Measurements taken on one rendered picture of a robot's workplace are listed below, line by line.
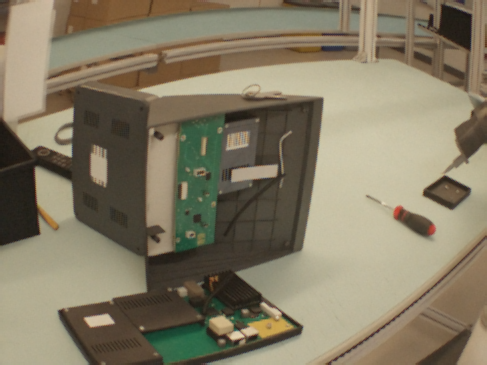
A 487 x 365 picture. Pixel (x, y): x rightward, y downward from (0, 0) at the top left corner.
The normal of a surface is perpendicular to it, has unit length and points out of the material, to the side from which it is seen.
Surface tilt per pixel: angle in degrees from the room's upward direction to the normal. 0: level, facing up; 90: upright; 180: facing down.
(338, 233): 0
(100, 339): 0
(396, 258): 0
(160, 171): 90
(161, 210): 90
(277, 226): 90
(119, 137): 90
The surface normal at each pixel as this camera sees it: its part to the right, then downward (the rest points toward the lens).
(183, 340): 0.10, -0.91
